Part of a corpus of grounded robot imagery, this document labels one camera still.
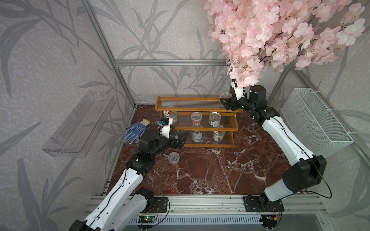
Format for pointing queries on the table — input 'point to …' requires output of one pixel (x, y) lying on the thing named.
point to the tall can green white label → (197, 136)
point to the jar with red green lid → (171, 114)
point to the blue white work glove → (136, 129)
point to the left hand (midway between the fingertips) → (181, 130)
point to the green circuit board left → (146, 219)
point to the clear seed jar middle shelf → (196, 117)
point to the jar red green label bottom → (218, 136)
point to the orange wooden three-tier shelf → (185, 106)
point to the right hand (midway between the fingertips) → (227, 95)
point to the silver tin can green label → (214, 119)
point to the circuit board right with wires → (269, 221)
